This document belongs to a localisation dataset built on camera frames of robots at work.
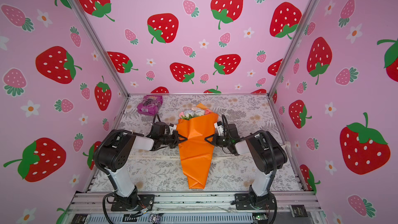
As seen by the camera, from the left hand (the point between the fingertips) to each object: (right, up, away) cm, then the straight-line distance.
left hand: (187, 139), depth 92 cm
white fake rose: (0, +16, +9) cm, 18 cm away
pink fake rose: (+13, +17, +14) cm, 26 cm away
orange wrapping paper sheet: (+5, -6, -6) cm, 10 cm away
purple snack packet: (-28, +21, +15) cm, 38 cm away
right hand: (+11, 0, -2) cm, 11 cm away
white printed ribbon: (-6, -10, -4) cm, 12 cm away
